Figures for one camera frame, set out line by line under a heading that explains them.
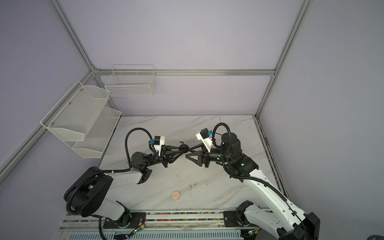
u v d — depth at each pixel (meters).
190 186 0.84
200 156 0.57
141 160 0.61
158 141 0.63
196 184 0.85
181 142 1.04
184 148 0.67
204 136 0.56
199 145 0.64
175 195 0.80
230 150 0.50
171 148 0.69
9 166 0.50
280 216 0.40
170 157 0.67
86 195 0.44
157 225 0.73
